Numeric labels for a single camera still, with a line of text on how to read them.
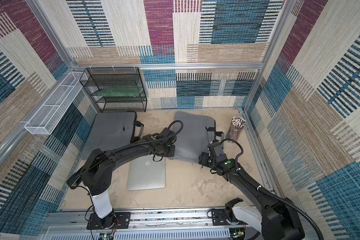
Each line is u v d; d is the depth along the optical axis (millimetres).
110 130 1091
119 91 1041
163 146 697
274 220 394
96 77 997
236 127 893
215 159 638
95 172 474
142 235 700
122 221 732
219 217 734
